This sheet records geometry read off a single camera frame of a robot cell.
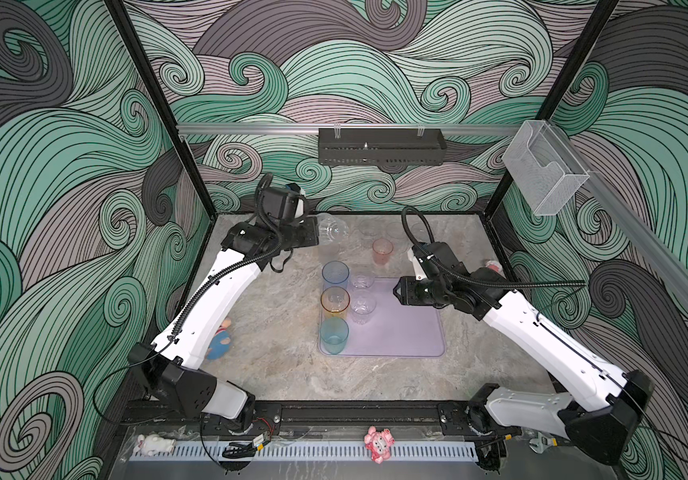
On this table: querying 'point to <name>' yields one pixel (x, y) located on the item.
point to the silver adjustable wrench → (540, 443)
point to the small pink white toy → (496, 266)
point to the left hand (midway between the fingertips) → (318, 226)
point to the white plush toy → (153, 444)
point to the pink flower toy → (379, 443)
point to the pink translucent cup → (382, 249)
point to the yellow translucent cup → (334, 300)
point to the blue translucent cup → (335, 274)
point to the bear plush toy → (220, 344)
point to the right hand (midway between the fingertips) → (400, 291)
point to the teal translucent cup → (334, 332)
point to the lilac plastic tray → (398, 330)
